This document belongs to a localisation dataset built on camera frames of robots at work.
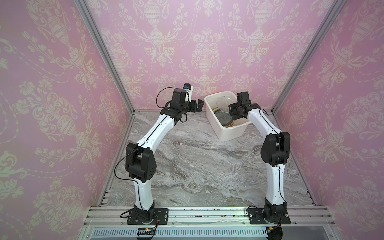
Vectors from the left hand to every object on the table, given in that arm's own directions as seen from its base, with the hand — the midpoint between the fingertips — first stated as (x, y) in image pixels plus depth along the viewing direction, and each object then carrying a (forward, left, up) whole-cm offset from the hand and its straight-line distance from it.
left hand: (197, 101), depth 85 cm
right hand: (+8, -21, -12) cm, 25 cm away
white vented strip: (-59, +37, -31) cm, 77 cm away
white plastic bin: (-11, -23, -15) cm, 29 cm away
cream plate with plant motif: (+14, -15, -20) cm, 28 cm away
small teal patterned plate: (+9, -21, -24) cm, 33 cm away
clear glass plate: (+15, -18, -14) cm, 28 cm away
